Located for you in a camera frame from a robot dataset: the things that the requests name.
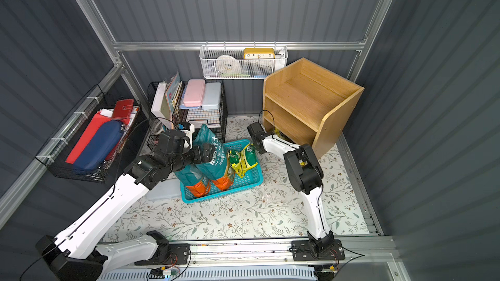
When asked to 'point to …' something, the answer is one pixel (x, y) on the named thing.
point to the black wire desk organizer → (216, 119)
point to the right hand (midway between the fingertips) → (279, 143)
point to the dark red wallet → (124, 108)
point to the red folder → (97, 120)
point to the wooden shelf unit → (306, 103)
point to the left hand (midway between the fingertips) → (205, 148)
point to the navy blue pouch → (99, 147)
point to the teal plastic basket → (253, 177)
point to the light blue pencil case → (212, 99)
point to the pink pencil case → (194, 93)
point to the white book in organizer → (160, 106)
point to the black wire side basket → (53, 156)
